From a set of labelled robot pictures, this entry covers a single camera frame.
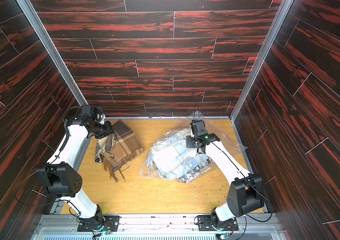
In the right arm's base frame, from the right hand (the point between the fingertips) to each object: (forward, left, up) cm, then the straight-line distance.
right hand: (195, 139), depth 87 cm
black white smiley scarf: (-13, -3, -11) cm, 17 cm away
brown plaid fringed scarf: (-4, +47, -6) cm, 47 cm away
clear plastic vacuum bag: (-8, +15, -10) cm, 20 cm away
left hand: (+2, +48, +4) cm, 48 cm away
